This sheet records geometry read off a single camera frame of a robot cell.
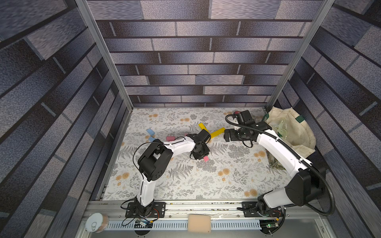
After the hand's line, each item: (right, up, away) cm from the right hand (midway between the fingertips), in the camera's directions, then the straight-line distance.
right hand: (231, 135), depth 84 cm
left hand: (-12, -13, +7) cm, 19 cm away
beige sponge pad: (-19, -43, -13) cm, 48 cm away
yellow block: (-15, +4, +24) cm, 28 cm away
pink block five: (-14, -15, +6) cm, 22 cm away
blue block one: (-54, 0, +22) cm, 58 cm away
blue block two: (-52, -5, +19) cm, 55 cm away
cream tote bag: (+41, +3, +7) cm, 42 cm away
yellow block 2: (-4, 0, +22) cm, 22 cm away
